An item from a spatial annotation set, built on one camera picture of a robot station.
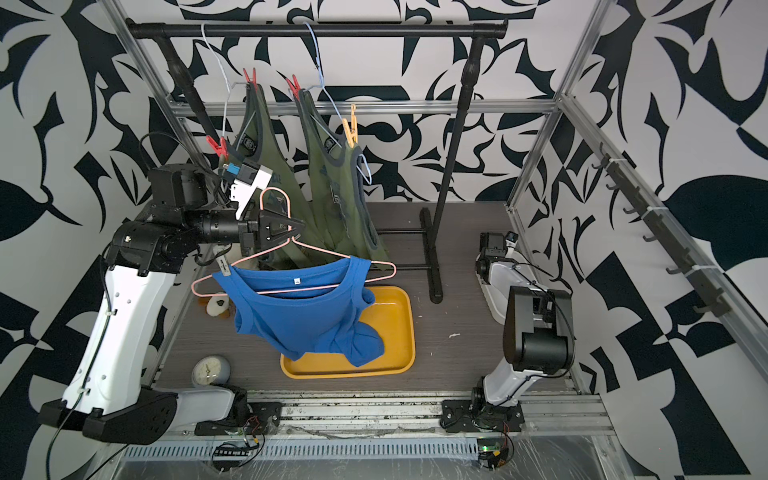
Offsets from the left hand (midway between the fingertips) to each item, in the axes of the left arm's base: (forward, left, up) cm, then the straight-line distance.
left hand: (301, 223), depth 55 cm
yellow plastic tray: (+2, -18, -45) cm, 48 cm away
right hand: (+15, -52, -37) cm, 66 cm away
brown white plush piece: (+6, +35, -42) cm, 55 cm away
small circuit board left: (-31, +22, -46) cm, 60 cm away
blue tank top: (-7, +2, -18) cm, 20 cm away
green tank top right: (+19, -5, -10) cm, 22 cm away
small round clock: (-13, +30, -41) cm, 52 cm away
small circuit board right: (-33, -39, -45) cm, 68 cm away
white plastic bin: (-6, -39, -16) cm, 43 cm away
